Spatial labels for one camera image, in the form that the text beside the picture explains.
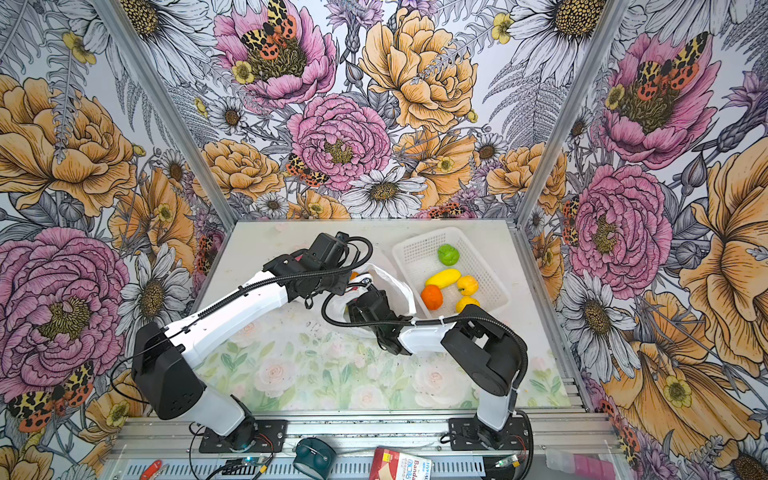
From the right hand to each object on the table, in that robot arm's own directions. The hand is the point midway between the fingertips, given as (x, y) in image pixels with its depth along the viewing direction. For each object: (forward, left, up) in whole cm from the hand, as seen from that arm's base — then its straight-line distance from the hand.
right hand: (362, 303), depth 91 cm
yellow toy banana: (+9, -26, 0) cm, 27 cm away
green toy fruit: (+19, -29, -1) cm, 34 cm away
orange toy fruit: (+2, -21, -1) cm, 21 cm away
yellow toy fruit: (+1, -31, -1) cm, 31 cm away
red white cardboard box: (-39, -7, -3) cm, 40 cm away
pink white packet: (-41, -51, -5) cm, 66 cm away
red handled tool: (-39, +47, -6) cm, 62 cm away
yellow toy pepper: (+6, -33, -1) cm, 34 cm away
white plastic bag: (-7, -11, +16) cm, 21 cm away
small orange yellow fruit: (-1, +1, +15) cm, 15 cm away
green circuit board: (-38, +25, -6) cm, 46 cm away
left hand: (0, +6, +12) cm, 13 cm away
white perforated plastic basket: (+20, -19, -5) cm, 28 cm away
